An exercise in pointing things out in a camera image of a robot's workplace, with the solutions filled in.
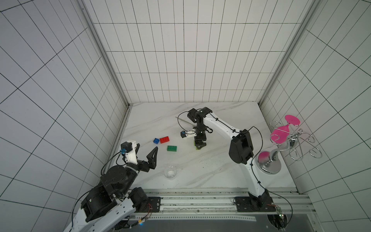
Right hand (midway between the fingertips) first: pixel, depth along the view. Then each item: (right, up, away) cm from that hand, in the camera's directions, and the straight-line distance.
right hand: (199, 135), depth 93 cm
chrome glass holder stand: (+41, -16, -4) cm, 45 cm away
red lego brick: (-24, -4, +4) cm, 24 cm away
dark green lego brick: (-18, -8, -1) cm, 20 cm away
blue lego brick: (-29, -4, +2) cm, 29 cm away
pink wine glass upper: (+48, +11, -19) cm, 53 cm away
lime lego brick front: (-4, -4, -12) cm, 13 cm away
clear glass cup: (-18, -20, -10) cm, 29 cm away
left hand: (-26, -2, -29) cm, 39 cm away
